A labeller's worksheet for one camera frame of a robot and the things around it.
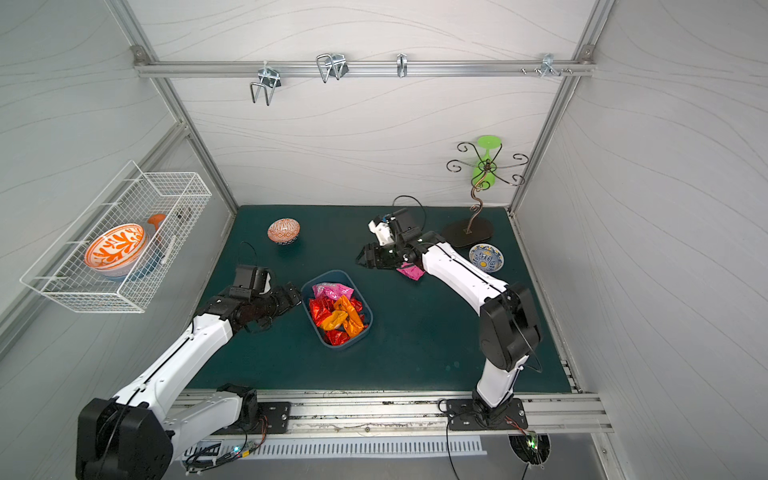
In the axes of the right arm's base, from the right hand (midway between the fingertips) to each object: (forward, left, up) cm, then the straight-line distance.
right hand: (363, 259), depth 83 cm
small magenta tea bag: (+7, -14, -16) cm, 22 cm away
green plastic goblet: (+27, -36, +11) cm, 46 cm away
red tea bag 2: (-7, +3, -14) cm, 16 cm away
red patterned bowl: (+22, +34, -15) cm, 44 cm away
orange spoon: (0, +51, +15) cm, 54 cm away
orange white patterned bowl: (-13, +51, +18) cm, 56 cm away
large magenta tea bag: (-4, +11, -12) cm, 16 cm away
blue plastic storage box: (+1, +7, -12) cm, 14 cm away
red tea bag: (-11, +12, -10) cm, 19 cm away
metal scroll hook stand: (+26, -38, -16) cm, 49 cm away
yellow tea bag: (-14, +8, -10) cm, 19 cm away
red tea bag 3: (-18, +7, -13) cm, 23 cm away
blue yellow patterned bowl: (+15, -41, -17) cm, 46 cm away
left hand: (-11, +19, -7) cm, 23 cm away
